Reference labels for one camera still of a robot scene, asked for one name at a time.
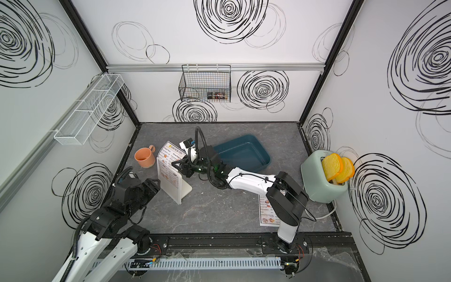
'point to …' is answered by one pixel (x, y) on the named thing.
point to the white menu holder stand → (172, 192)
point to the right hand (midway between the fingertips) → (174, 163)
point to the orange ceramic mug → (145, 156)
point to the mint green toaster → (317, 187)
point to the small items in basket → (216, 96)
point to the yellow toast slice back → (347, 172)
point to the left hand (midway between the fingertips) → (157, 184)
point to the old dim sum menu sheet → (268, 215)
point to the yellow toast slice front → (332, 165)
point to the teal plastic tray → (246, 152)
